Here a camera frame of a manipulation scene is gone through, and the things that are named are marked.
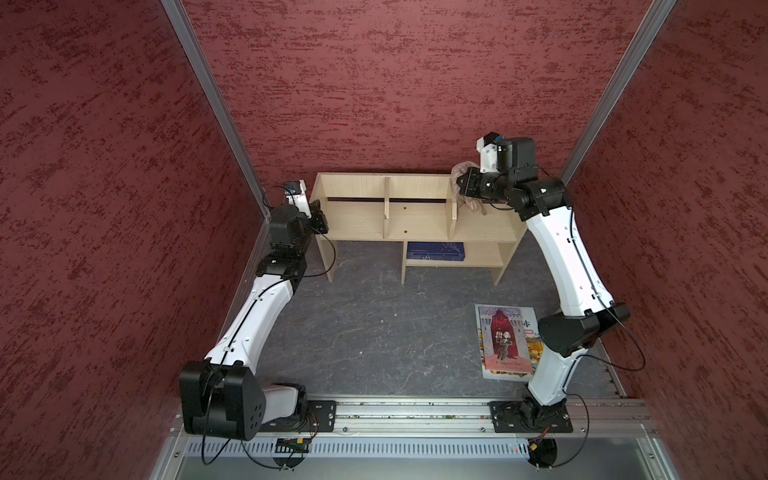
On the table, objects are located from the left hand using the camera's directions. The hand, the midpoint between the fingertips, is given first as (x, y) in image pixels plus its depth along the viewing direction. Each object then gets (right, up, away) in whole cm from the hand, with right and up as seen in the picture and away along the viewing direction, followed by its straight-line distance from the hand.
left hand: (317, 207), depth 78 cm
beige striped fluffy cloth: (+40, +1, -3) cm, 40 cm away
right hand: (+36, +5, -4) cm, 37 cm away
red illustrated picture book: (+55, -39, +8) cm, 68 cm away
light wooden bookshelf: (+28, 0, +7) cm, 29 cm away
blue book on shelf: (+32, -12, +11) cm, 36 cm away
